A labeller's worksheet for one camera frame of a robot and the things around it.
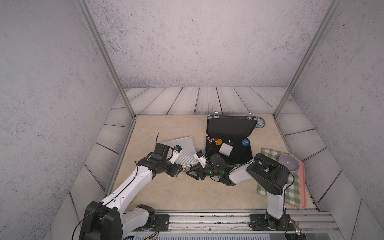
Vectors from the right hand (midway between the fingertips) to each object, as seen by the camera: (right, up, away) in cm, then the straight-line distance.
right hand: (189, 172), depth 84 cm
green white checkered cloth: (+56, -11, -3) cm, 57 cm away
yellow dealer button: (+19, +15, +18) cm, 30 cm away
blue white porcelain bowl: (+52, +28, +29) cm, 65 cm away
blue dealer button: (+36, +15, +17) cm, 43 cm away
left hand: (-6, +4, -1) cm, 7 cm away
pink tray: (+63, -7, +1) cm, 63 cm away
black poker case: (+25, +19, +18) cm, 36 cm away
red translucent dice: (+13, +17, +18) cm, 28 cm away
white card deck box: (+22, +11, +13) cm, 28 cm away
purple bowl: (+60, +4, +7) cm, 61 cm away
